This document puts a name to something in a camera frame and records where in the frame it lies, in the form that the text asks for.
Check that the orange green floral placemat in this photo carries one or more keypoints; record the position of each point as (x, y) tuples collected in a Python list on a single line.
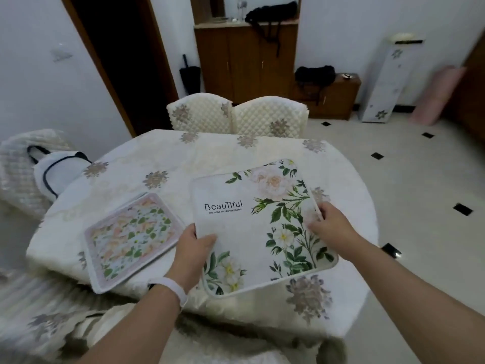
[(129, 238)]

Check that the dark wooden door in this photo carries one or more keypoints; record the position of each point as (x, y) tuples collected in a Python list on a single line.
[(121, 53)]

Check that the brown door frame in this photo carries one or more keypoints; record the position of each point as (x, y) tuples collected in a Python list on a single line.
[(105, 71)]

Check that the clear glass bottle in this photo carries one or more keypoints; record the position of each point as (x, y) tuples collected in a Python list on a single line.
[(241, 7)]

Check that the large wooden display cabinet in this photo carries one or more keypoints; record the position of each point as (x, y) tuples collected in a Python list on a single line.
[(470, 98)]

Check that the person's left forearm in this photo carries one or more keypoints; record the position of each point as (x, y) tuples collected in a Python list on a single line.
[(132, 329)]

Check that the wooden sideboard cabinet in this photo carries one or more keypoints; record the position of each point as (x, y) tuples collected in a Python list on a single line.
[(242, 64)]

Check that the person's left hand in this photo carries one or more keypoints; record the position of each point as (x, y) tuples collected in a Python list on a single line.
[(189, 257)]

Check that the smartwatch with white band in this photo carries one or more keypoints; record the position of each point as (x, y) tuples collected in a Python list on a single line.
[(174, 288)]

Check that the white Beautiful floral placemat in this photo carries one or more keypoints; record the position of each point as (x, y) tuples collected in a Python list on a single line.
[(246, 238)]

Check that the white floral narrow cabinet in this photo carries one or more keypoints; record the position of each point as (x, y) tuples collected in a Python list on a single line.
[(390, 79)]

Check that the person's right forearm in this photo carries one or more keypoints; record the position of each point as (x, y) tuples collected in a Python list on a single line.
[(416, 299)]

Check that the black folded umbrella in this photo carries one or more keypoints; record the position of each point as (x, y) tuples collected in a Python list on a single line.
[(190, 79)]

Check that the small pale dish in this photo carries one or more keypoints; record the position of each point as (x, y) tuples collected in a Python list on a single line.
[(347, 76)]

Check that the pink rolled mat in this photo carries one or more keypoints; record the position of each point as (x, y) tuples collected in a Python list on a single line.
[(435, 96)]

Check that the black soft bag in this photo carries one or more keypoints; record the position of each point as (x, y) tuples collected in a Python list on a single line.
[(314, 75)]

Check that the small wooden cabinet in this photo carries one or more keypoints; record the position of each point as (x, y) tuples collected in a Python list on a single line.
[(333, 98)]

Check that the white backpack with dark trim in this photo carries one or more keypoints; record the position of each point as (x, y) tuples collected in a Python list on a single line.
[(57, 174)]

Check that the person's right hand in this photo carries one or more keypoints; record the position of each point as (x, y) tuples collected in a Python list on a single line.
[(339, 231)]

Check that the dining table with floral cloth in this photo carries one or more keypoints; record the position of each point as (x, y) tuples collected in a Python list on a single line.
[(212, 159)]

